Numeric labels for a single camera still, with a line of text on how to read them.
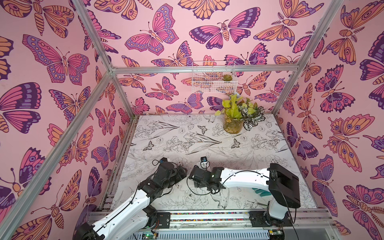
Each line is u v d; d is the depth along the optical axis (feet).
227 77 3.03
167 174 2.07
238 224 2.39
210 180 1.95
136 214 1.98
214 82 3.48
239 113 3.17
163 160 2.50
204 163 2.47
